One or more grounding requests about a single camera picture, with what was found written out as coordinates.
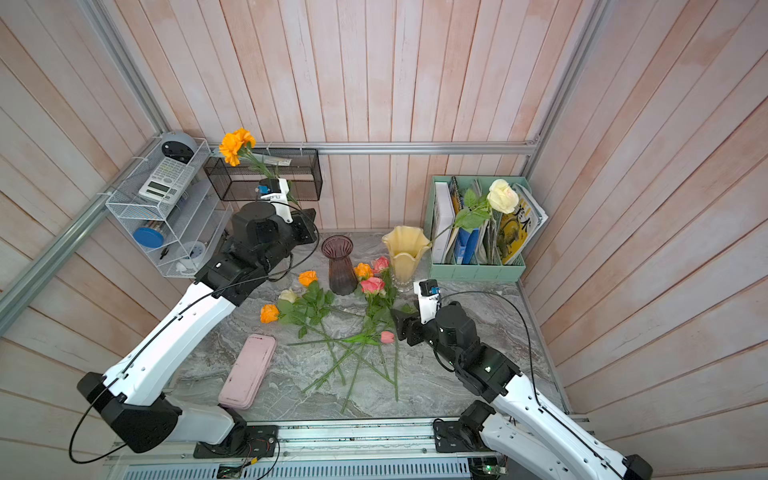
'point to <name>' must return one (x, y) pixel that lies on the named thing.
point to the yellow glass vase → (405, 244)
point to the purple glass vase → (342, 277)
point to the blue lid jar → (148, 237)
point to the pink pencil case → (247, 371)
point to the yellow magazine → (519, 228)
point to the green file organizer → (457, 255)
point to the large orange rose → (269, 313)
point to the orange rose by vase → (363, 269)
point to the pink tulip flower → (365, 338)
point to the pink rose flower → (372, 288)
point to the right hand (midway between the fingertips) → (402, 304)
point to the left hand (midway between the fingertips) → (317, 215)
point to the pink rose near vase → (381, 263)
